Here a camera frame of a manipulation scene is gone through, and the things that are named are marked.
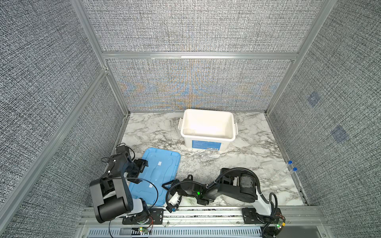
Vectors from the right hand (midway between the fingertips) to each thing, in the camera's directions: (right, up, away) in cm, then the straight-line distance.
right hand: (164, 181), depth 82 cm
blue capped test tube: (+73, +1, +6) cm, 73 cm away
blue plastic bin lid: (-2, +5, +8) cm, 10 cm away
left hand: (-12, +5, +5) cm, 14 cm away
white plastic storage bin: (+27, +28, +25) cm, 46 cm away
